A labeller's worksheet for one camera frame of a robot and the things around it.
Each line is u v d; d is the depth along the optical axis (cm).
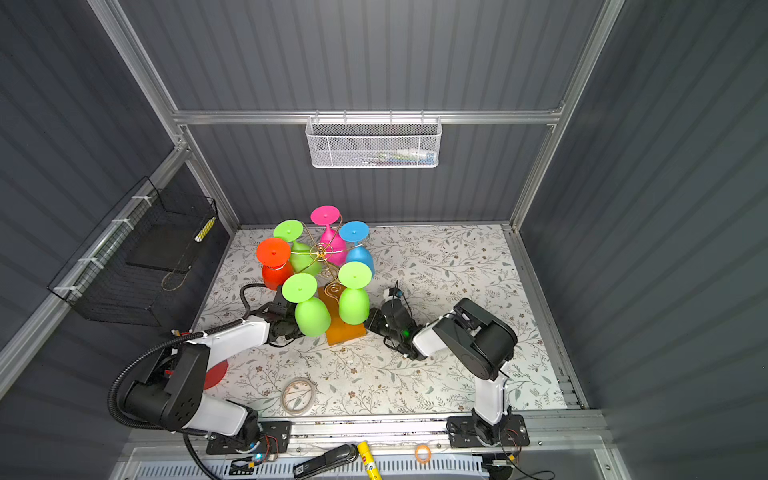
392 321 73
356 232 73
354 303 72
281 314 72
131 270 72
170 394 44
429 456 71
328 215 77
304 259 79
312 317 69
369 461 69
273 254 68
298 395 81
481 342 51
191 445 68
